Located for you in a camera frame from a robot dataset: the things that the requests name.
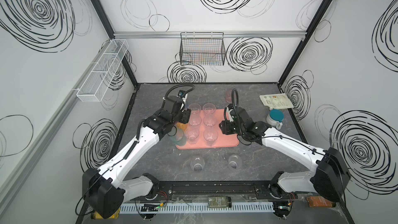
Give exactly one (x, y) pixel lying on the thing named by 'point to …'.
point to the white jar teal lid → (275, 117)
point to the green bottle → (223, 201)
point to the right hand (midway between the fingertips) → (221, 125)
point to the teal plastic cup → (179, 139)
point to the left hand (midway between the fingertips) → (185, 108)
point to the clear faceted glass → (195, 108)
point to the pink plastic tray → (203, 131)
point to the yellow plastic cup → (182, 126)
